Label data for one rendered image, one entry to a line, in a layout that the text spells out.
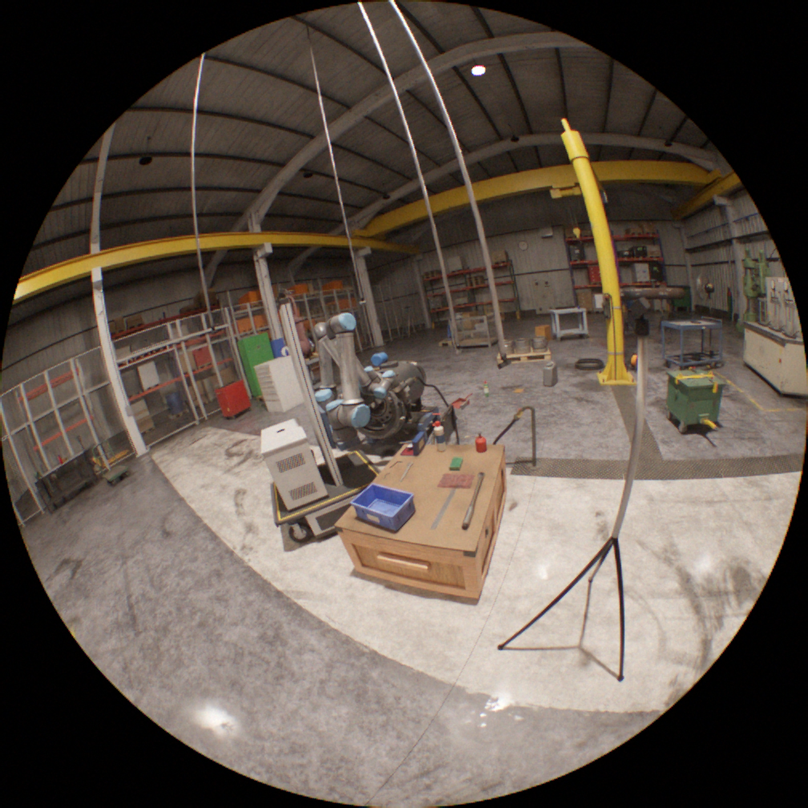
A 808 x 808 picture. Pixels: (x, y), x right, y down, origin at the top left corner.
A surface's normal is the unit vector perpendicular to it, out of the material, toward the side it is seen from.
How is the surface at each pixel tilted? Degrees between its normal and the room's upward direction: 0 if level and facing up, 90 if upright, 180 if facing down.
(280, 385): 90
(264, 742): 0
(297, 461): 90
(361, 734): 0
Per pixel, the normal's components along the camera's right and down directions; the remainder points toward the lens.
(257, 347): 0.84, 0.00
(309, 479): 0.45, 0.19
